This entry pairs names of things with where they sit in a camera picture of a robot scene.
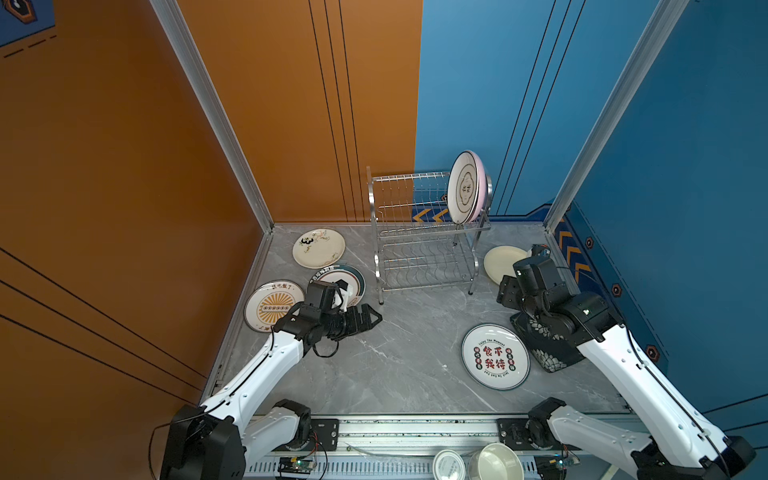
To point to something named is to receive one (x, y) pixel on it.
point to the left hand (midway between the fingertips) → (371, 319)
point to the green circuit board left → (295, 465)
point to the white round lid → (448, 465)
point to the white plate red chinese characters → (496, 356)
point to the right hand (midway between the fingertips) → (506, 287)
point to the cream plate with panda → (319, 248)
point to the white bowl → (499, 461)
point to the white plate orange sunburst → (270, 300)
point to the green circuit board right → (564, 463)
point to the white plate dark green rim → (355, 280)
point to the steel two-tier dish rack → (416, 243)
